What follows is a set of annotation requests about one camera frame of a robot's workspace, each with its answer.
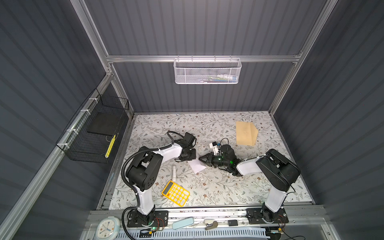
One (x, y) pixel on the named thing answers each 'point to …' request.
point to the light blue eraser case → (183, 223)
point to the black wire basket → (92, 136)
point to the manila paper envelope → (246, 133)
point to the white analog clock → (107, 228)
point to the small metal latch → (211, 226)
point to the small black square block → (232, 222)
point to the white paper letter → (197, 165)
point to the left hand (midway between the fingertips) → (193, 157)
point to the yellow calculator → (176, 193)
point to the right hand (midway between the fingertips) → (200, 160)
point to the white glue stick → (174, 173)
